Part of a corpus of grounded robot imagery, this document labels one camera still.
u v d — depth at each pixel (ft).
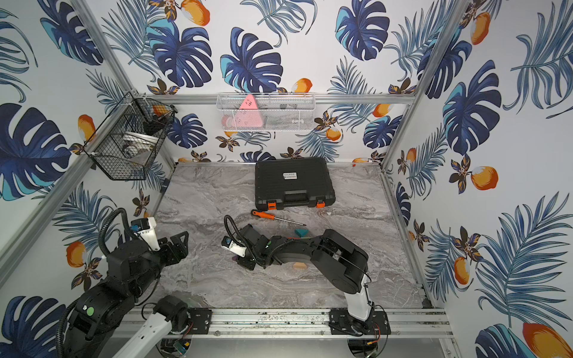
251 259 2.46
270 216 3.28
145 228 1.81
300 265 2.83
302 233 3.11
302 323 2.51
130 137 2.56
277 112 3.09
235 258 2.51
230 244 2.46
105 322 1.38
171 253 1.87
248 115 2.97
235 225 2.17
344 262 1.58
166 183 3.72
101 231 2.52
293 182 3.52
